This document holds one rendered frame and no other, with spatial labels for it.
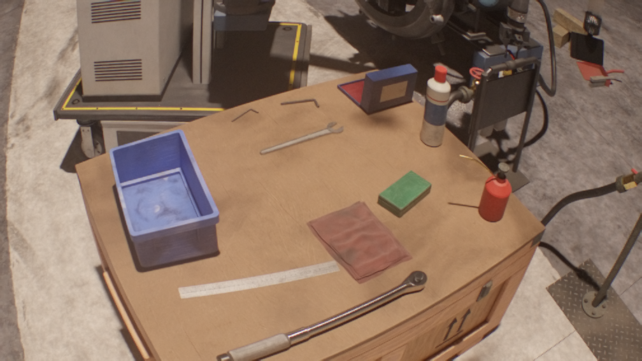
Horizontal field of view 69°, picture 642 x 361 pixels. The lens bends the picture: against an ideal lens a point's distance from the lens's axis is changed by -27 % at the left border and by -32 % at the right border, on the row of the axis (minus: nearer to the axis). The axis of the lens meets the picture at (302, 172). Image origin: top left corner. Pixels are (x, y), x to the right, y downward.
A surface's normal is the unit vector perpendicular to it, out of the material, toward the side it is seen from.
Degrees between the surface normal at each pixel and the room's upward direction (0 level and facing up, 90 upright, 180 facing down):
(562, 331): 0
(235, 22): 90
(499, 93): 90
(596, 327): 0
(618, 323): 0
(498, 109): 90
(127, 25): 90
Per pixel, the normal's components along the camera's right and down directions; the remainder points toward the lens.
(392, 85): 0.50, 0.65
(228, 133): 0.04, -0.77
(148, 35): -0.06, 0.64
